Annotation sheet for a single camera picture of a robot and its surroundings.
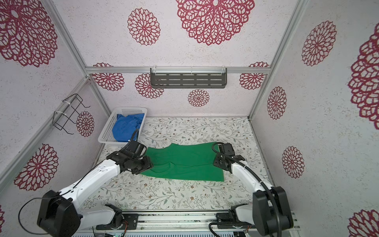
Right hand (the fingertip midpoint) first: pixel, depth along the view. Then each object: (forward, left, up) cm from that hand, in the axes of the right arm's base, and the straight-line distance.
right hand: (218, 160), depth 89 cm
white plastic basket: (+15, +75, 0) cm, 76 cm away
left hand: (-9, +39, +3) cm, 40 cm away
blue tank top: (+26, +67, 0) cm, 71 cm away
